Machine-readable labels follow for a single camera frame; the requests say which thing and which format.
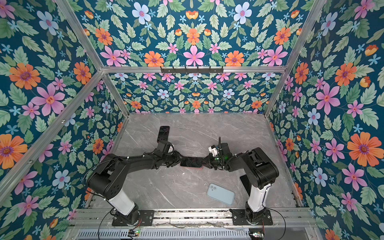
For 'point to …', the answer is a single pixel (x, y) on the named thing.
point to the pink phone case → (200, 168)
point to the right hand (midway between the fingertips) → (199, 163)
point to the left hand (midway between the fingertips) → (187, 156)
